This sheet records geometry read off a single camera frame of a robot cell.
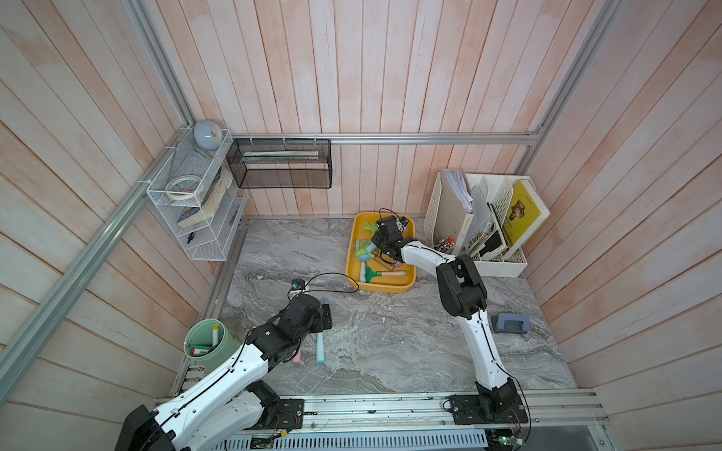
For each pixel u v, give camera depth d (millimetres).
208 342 777
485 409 663
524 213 920
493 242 969
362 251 1073
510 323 882
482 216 906
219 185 844
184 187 757
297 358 817
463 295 625
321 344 843
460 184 887
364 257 1063
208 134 817
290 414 730
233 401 588
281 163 1029
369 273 1027
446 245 880
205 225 777
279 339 572
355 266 1033
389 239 858
